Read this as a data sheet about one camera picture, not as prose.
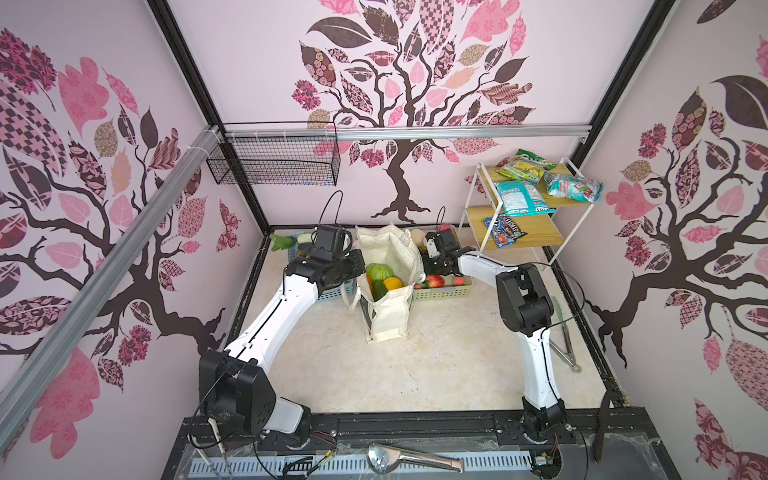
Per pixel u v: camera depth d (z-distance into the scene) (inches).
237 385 16.1
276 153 37.3
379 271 37.4
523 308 23.2
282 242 39.8
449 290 37.6
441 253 33.8
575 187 30.3
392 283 35.8
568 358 33.3
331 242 24.1
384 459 25.5
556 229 38.4
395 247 35.7
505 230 37.9
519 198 30.6
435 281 38.8
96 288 20.3
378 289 35.1
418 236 41.7
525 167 33.8
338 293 33.8
